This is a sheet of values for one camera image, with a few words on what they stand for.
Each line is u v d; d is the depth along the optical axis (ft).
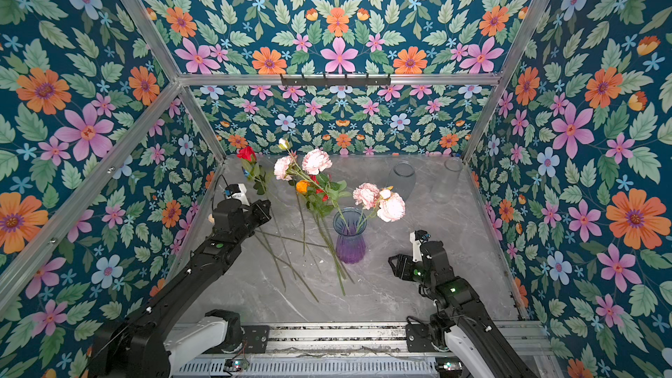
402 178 3.00
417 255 2.36
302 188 3.42
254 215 2.39
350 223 2.61
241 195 2.42
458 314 1.76
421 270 2.25
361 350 2.37
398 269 2.36
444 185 3.36
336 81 3.05
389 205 2.02
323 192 2.38
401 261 2.35
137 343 1.29
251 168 2.76
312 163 2.13
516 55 2.81
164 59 2.82
